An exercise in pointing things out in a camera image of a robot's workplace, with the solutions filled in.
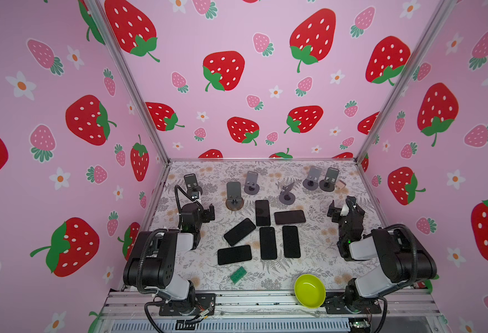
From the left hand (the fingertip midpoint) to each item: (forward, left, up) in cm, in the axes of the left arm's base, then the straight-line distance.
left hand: (201, 204), depth 95 cm
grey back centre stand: (+12, -24, -2) cm, 27 cm away
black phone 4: (-17, -41, -6) cm, 45 cm away
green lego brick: (-29, -19, -6) cm, 35 cm away
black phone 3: (-16, -31, -6) cm, 35 cm away
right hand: (-2, -66, +5) cm, 66 cm away
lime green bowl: (-34, -46, -7) cm, 58 cm away
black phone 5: (-20, -16, -8) cm, 27 cm away
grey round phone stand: (+17, -56, -4) cm, 58 cm away
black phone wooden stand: (-10, -18, -7) cm, 22 cm away
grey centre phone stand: (+8, -41, -5) cm, 42 cm away
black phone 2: (-2, -42, -8) cm, 43 cm away
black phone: (-1, -29, -6) cm, 30 cm away
